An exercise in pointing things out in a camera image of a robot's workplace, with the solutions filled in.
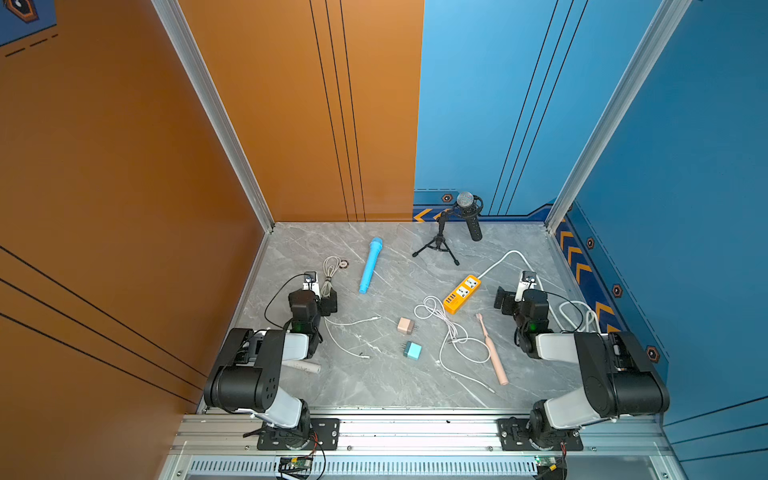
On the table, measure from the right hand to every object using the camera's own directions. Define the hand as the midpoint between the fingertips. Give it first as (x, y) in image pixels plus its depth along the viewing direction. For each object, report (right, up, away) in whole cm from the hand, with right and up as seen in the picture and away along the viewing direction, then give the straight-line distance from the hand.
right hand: (515, 289), depth 94 cm
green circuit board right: (-1, -39, -22) cm, 45 cm away
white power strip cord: (+2, +9, +14) cm, 17 cm away
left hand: (-63, +1, +1) cm, 63 cm away
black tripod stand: (-22, +16, +11) cm, 29 cm away
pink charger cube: (-35, -11, -5) cm, 37 cm away
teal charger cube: (-33, -16, -9) cm, 38 cm away
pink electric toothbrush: (-10, -18, -9) cm, 22 cm away
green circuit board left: (-62, -38, -23) cm, 77 cm away
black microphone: (-15, +26, -1) cm, 30 cm away
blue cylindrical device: (-45, +14, +15) cm, 50 cm away
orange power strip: (-17, -3, +2) cm, 17 cm away
